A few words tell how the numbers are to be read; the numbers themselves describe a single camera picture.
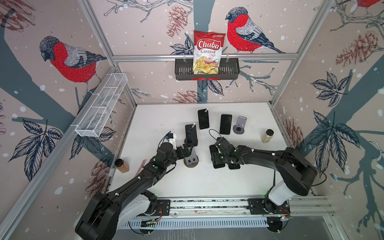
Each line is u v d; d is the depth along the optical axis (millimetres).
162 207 730
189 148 728
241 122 1007
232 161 648
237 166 860
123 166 816
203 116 976
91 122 712
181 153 727
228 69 948
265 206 661
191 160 842
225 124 947
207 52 837
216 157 798
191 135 927
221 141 717
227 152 685
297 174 451
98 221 395
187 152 729
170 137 745
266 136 927
